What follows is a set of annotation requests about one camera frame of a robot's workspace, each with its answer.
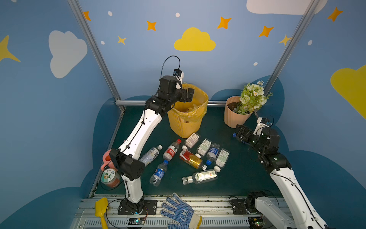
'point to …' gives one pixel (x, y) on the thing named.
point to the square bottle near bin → (191, 141)
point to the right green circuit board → (256, 222)
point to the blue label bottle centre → (212, 153)
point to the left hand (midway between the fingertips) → (186, 87)
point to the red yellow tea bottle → (192, 159)
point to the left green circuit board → (136, 221)
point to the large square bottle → (200, 176)
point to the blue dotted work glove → (184, 216)
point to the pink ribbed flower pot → (231, 119)
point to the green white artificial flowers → (252, 97)
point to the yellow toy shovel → (101, 207)
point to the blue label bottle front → (156, 179)
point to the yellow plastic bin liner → (193, 111)
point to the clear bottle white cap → (151, 155)
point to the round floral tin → (111, 177)
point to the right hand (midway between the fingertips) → (245, 126)
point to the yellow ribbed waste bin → (182, 127)
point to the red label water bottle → (171, 150)
